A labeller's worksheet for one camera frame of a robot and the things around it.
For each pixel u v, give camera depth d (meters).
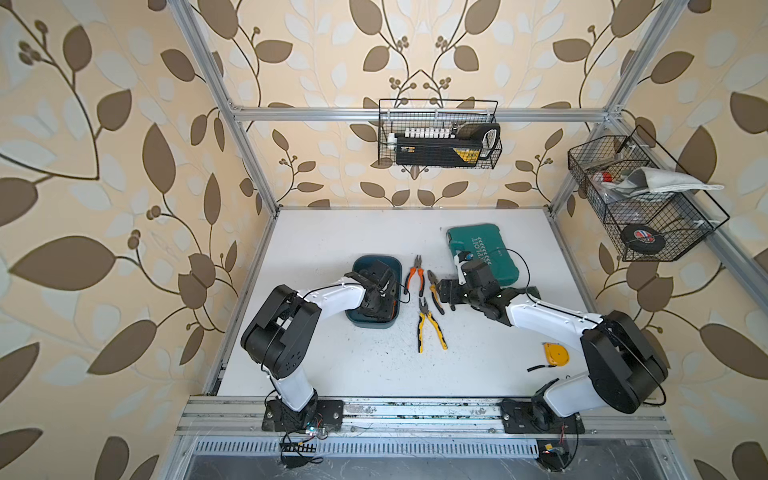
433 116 0.91
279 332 0.53
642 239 0.72
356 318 0.86
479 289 0.69
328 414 0.74
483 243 1.04
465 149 0.83
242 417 0.76
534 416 0.67
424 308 0.94
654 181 0.63
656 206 0.72
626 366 0.43
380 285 0.75
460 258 0.82
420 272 1.02
